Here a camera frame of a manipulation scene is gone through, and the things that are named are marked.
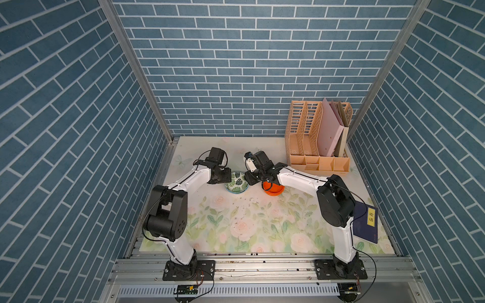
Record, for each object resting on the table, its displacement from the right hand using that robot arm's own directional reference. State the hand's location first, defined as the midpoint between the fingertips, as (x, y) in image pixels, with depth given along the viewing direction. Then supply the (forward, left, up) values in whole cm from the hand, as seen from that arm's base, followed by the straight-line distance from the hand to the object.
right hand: (248, 176), depth 94 cm
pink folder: (+25, -42, +10) cm, 50 cm away
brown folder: (+19, -45, +21) cm, 53 cm away
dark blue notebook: (-16, -56, -8) cm, 59 cm away
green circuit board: (-47, +19, -10) cm, 52 cm away
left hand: (-1, +9, 0) cm, 9 cm away
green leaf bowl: (-2, +5, -5) cm, 7 cm away
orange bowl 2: (-5, -12, -2) cm, 14 cm away
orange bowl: (-5, -12, -2) cm, 14 cm away
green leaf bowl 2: (-2, +5, -5) cm, 7 cm away
